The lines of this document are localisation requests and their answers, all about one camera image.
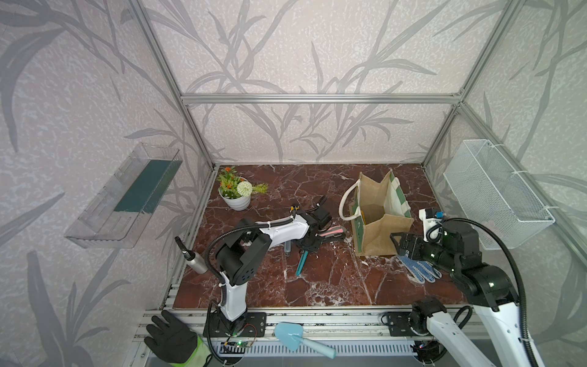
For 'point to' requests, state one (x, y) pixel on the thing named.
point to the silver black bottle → (196, 262)
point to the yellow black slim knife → (294, 208)
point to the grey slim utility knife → (287, 247)
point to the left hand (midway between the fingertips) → (310, 247)
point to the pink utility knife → (338, 230)
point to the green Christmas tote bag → (377, 211)
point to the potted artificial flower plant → (235, 190)
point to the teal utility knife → (302, 262)
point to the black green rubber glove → (176, 343)
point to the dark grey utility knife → (334, 238)
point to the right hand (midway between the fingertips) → (400, 234)
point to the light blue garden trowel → (292, 335)
